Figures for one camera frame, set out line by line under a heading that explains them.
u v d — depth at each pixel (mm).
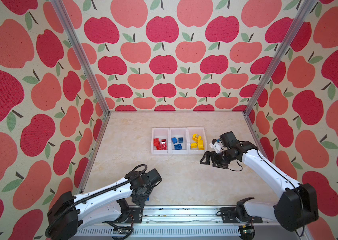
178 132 1071
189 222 731
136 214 737
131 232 689
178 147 985
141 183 573
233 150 601
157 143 983
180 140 1016
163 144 987
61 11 707
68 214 408
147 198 805
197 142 990
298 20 735
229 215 733
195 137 1016
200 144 987
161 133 1063
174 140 1044
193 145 985
